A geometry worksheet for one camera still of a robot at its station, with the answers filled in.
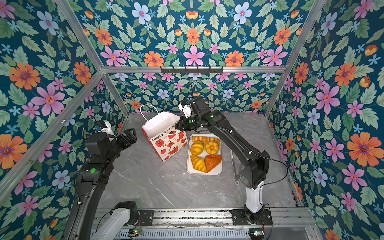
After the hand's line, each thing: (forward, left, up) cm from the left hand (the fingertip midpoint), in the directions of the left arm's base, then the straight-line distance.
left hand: (128, 128), depth 67 cm
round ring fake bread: (+4, -40, -28) cm, 49 cm away
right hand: (+3, -21, -3) cm, 21 cm away
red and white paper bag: (+10, -9, -15) cm, 20 cm away
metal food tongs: (-16, -53, -32) cm, 64 cm away
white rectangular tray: (-7, -26, -34) cm, 43 cm away
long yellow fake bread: (+13, -37, -31) cm, 50 cm away
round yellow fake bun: (+4, -30, -28) cm, 41 cm away
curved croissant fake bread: (-6, -31, -28) cm, 42 cm away
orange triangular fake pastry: (-5, -39, -29) cm, 49 cm away
